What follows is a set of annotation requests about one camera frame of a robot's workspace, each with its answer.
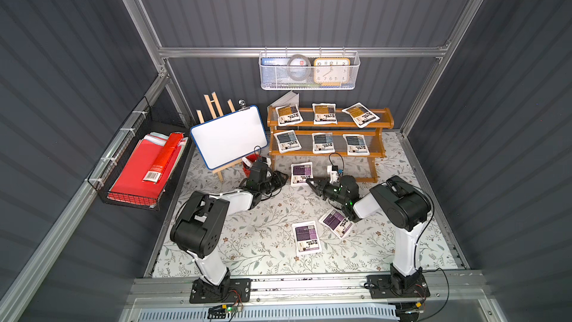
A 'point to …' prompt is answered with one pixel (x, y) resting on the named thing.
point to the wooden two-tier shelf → (373, 135)
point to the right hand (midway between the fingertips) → (305, 184)
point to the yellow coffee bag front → (363, 115)
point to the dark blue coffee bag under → (287, 141)
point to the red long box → (154, 174)
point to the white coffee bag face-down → (356, 144)
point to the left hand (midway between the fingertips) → (290, 177)
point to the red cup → (252, 158)
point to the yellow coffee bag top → (288, 115)
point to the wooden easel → (220, 112)
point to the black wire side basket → (145, 123)
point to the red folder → (129, 185)
